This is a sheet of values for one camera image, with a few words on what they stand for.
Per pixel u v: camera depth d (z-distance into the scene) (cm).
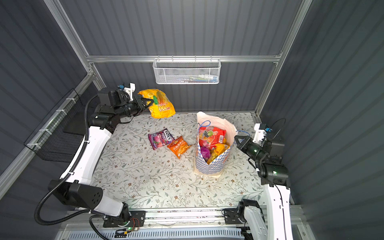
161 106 71
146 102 68
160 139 102
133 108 62
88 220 66
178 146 97
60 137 70
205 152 80
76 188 39
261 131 60
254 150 56
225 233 71
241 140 63
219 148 81
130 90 64
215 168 74
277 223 39
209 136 87
